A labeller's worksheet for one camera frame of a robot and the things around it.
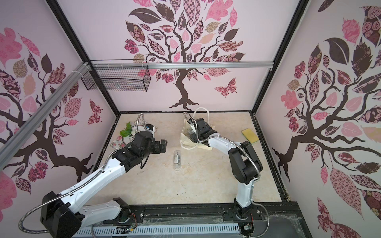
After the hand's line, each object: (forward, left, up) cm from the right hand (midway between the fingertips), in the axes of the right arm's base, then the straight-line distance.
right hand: (201, 128), depth 96 cm
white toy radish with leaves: (+5, +54, -8) cm, 55 cm away
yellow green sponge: (+2, -36, -13) cm, 38 cm away
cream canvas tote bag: (-9, +9, -3) cm, 13 cm away
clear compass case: (-18, +16, -10) cm, 26 cm away
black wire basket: (+27, +55, +24) cm, 66 cm away
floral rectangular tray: (-5, +58, -10) cm, 59 cm away
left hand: (-17, +24, +7) cm, 30 cm away
